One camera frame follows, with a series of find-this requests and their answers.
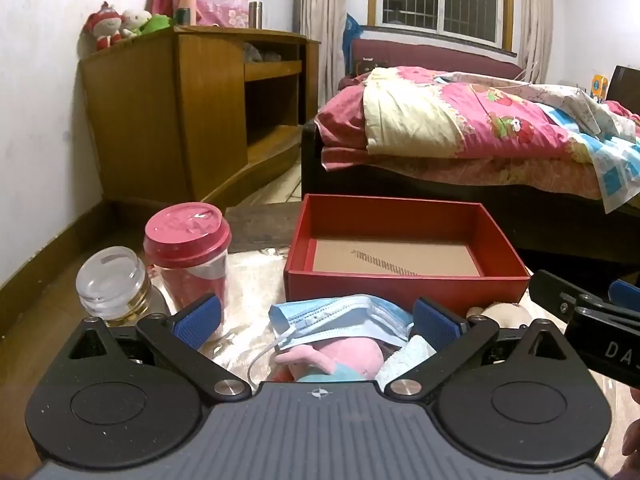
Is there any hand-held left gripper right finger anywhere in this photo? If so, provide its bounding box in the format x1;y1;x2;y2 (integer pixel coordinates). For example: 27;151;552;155
382;296;571;404

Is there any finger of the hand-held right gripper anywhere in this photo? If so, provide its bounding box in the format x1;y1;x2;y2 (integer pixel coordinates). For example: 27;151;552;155
575;280;640;322
529;269;608;325

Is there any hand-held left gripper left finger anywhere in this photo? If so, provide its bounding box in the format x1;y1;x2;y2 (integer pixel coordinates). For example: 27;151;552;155
62;294;253;404

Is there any red cardboard box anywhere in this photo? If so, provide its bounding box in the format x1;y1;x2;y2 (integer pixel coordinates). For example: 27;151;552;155
283;193;531;307

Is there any blue face mask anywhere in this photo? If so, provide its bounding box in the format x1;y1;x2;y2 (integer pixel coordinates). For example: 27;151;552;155
247;294;416;386

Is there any pink plush toy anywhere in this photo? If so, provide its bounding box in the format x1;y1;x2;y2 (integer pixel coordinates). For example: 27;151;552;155
274;337;386;384

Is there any person's right hand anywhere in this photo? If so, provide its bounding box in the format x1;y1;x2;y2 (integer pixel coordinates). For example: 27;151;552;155
621;389;640;480

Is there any light blue fluffy cloth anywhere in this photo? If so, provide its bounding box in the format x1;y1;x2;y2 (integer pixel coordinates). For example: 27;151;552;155
375;332;439;387

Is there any beige plush toy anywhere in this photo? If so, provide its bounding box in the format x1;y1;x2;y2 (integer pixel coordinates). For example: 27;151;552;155
466;301;534;331

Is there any red lidded tumbler cup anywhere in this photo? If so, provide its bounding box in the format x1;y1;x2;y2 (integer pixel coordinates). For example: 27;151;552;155
144;202;232;326

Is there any glass jar with clear lid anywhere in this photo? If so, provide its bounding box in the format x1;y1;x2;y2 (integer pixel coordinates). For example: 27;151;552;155
76;246;154;328

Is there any dark wooden board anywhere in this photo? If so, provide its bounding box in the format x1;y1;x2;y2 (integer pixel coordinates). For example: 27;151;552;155
226;203;302;254

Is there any white blue patterned sheet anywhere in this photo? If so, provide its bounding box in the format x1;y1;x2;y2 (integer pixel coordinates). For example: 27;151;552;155
432;72;640;214

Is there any dark wooden bed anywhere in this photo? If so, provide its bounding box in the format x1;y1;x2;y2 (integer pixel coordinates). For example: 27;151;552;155
301;122;640;266

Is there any pink floral quilt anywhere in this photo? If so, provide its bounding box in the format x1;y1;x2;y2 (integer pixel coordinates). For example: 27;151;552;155
362;66;640;171

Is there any dark wooden footboard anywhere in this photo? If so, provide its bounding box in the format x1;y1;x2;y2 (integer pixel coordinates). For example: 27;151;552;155
605;65;640;106

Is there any wooden cabinet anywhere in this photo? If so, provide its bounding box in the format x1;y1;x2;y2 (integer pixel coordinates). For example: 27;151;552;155
80;27;322;208

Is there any maroon padded headboard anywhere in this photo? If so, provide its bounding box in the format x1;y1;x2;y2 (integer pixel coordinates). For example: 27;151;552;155
350;39;526;82

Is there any beige curtain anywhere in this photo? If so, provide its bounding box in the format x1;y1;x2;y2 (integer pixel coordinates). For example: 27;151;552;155
517;0;555;86
299;0;351;126

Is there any grey crumpled cloth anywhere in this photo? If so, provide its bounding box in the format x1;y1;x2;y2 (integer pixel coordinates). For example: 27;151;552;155
243;42;282;64

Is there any blue bag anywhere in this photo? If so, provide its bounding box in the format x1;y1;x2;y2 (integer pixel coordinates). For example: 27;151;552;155
342;14;364;68

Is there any green plush toy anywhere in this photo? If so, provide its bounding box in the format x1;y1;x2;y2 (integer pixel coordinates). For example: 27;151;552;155
137;14;175;36

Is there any white plush toy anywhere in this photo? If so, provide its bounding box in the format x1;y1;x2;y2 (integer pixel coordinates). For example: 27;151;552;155
120;8;152;38

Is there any red doll plush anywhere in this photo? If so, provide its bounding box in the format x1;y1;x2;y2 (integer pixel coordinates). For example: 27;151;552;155
82;2;125;52

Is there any barred window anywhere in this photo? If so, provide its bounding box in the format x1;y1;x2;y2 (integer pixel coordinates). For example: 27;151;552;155
370;0;516;51

